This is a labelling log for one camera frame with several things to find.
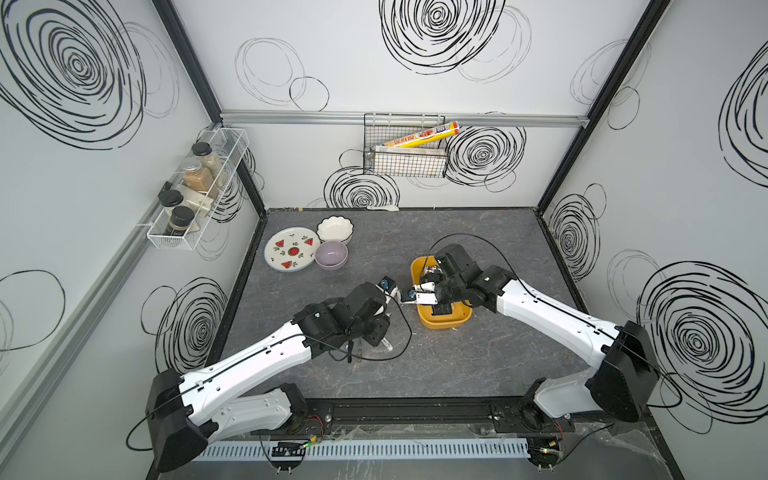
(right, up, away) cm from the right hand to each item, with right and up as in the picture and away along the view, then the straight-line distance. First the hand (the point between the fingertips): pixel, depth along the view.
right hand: (415, 293), depth 78 cm
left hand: (-8, -5, -4) cm, 11 cm away
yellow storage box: (+15, -8, +13) cm, 22 cm away
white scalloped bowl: (-28, +18, +34) cm, 48 cm away
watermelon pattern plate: (-43, +10, +30) cm, 53 cm away
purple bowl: (-28, +9, +24) cm, 38 cm away
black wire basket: (+3, +38, +8) cm, 39 cm away
